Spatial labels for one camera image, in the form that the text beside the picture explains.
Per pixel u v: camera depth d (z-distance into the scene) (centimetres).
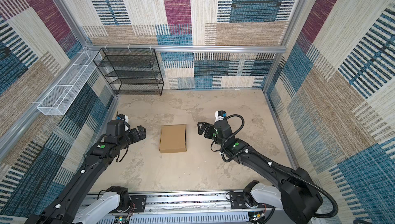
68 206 41
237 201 73
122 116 71
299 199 40
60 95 73
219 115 73
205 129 73
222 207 73
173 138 91
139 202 74
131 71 111
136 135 72
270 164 47
